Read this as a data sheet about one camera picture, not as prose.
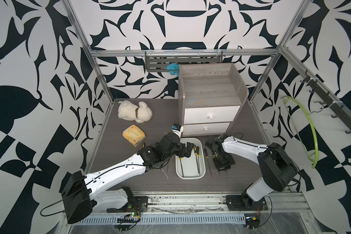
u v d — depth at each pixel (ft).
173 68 2.98
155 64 3.21
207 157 2.93
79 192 1.27
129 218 2.39
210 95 2.67
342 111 1.82
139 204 2.42
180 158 2.93
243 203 2.21
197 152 3.00
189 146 2.17
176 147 1.87
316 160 2.10
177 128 2.13
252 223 2.33
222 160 2.37
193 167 2.87
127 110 3.25
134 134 3.15
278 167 1.48
